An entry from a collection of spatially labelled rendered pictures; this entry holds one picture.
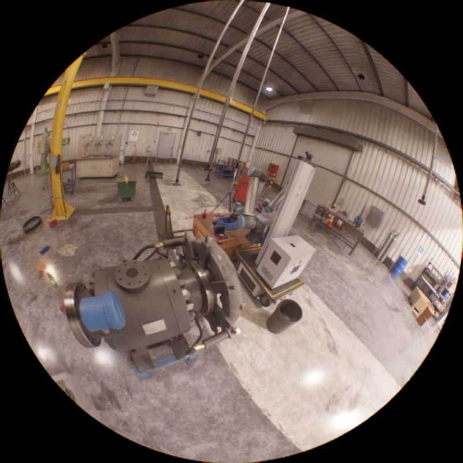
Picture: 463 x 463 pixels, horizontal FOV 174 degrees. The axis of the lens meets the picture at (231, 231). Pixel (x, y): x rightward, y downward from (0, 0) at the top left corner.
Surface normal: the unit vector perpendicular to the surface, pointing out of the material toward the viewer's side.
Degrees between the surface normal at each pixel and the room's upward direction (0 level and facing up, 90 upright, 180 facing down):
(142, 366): 0
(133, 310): 37
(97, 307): 19
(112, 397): 0
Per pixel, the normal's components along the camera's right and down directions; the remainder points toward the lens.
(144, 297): 0.50, -0.50
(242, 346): 0.26, -0.84
